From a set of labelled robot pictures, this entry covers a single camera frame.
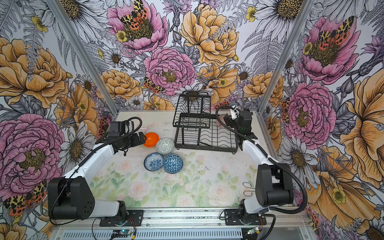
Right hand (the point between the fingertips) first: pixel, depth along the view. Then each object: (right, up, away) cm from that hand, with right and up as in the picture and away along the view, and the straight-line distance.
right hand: (236, 114), depth 88 cm
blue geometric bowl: (-37, -29, +1) cm, 47 cm away
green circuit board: (-56, -56, -18) cm, 81 cm away
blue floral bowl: (-49, -28, +4) cm, 57 cm away
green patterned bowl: (-44, -20, +11) cm, 50 cm away
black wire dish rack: (-23, -8, -2) cm, 24 cm away
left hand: (-56, -17, -1) cm, 59 cm away
